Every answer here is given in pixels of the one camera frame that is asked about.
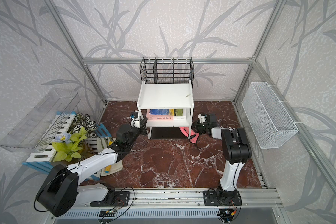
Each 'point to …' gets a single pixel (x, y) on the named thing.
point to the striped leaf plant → (80, 121)
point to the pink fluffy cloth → (185, 130)
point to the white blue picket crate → (42, 157)
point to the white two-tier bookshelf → (166, 105)
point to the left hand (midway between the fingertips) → (146, 118)
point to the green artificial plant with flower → (67, 145)
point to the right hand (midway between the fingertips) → (187, 124)
